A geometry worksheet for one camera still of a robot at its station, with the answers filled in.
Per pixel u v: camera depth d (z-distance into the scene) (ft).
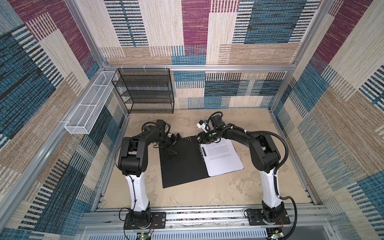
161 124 2.81
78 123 2.26
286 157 1.70
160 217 2.45
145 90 3.61
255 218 2.39
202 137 2.81
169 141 2.86
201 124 3.00
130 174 1.83
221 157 3.10
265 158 1.86
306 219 2.40
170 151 3.04
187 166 3.02
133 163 1.78
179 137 2.95
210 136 2.79
